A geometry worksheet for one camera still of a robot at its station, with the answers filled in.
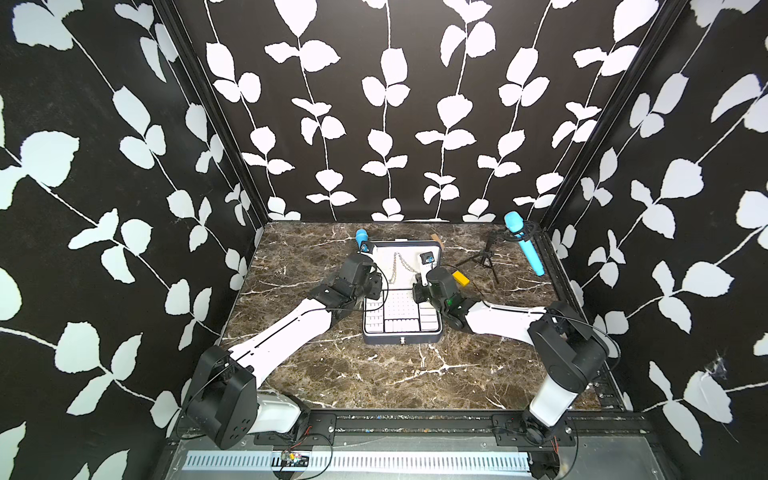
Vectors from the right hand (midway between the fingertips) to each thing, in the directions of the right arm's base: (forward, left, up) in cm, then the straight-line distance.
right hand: (413, 271), depth 91 cm
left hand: (-4, +11, +7) cm, 14 cm away
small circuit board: (-47, +31, -12) cm, 58 cm away
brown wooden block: (+25, -10, -12) cm, 29 cm away
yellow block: (+5, -17, -11) cm, 21 cm away
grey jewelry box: (-14, +5, -5) cm, 16 cm away
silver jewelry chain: (+1, +6, +2) cm, 6 cm away
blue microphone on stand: (+8, -29, +13) cm, 33 cm away
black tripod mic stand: (+7, -28, +9) cm, 30 cm away
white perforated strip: (-47, -2, -12) cm, 49 cm away
